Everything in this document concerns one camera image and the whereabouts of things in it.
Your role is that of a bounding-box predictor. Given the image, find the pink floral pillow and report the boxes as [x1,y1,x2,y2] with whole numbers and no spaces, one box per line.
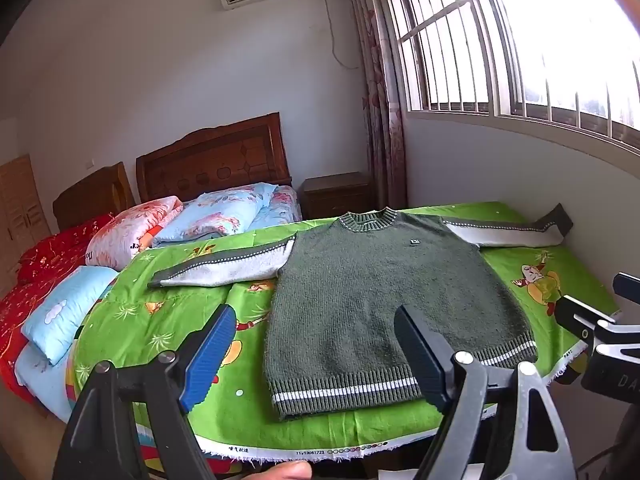
[85,196,184,272]

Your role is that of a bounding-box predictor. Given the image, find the large wooden headboard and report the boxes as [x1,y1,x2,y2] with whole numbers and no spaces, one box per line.
[136,112,293,203]

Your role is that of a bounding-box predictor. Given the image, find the wooden nightstand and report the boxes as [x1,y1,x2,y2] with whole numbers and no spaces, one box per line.
[298,171,373,221]

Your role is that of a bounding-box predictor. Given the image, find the light blue pillow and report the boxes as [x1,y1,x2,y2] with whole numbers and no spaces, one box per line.
[21,265,118,366]

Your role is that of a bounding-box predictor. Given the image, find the red floral curtain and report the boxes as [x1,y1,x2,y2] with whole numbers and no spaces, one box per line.
[340,0,408,211]

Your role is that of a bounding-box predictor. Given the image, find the small wooden headboard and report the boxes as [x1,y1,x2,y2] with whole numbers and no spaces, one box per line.
[52,161,137,233]

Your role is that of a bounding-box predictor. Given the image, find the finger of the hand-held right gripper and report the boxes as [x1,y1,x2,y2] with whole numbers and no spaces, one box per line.
[614,272,640,306]
[554,295,618,346]

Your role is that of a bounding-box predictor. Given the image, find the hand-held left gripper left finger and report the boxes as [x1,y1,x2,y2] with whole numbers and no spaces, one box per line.
[52,304,238,480]

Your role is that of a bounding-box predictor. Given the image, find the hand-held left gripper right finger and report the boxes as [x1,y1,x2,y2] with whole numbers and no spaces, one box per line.
[394,304,576,480]

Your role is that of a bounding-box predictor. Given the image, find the person's left hand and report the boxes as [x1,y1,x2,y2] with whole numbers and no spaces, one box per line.
[245,461,313,480]

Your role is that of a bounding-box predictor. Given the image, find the blue floral pillow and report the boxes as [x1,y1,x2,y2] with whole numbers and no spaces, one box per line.
[152,182,278,248]

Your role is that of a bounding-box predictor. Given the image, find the barred window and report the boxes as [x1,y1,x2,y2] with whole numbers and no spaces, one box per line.
[375,0,640,181]

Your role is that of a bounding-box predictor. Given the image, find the green cartoon printed blanket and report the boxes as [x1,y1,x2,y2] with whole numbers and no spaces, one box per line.
[72,201,621,461]

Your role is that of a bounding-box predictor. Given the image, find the green knit sweater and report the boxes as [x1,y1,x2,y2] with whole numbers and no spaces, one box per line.
[148,206,573,423]

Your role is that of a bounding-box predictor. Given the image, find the light wooden wardrobe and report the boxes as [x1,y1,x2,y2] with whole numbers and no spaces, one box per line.
[0,154,51,301]

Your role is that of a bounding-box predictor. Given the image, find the air conditioner cable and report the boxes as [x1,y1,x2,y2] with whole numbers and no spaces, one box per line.
[322,0,361,71]

